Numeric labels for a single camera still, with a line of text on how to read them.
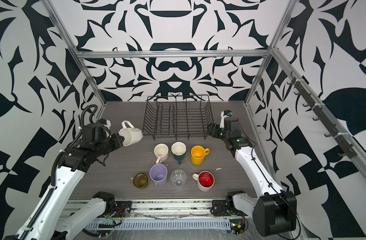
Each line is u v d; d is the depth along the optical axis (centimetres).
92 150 51
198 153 91
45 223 38
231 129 61
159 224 71
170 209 76
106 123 66
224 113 74
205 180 82
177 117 108
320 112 55
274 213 40
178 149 89
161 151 89
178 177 83
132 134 73
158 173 82
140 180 83
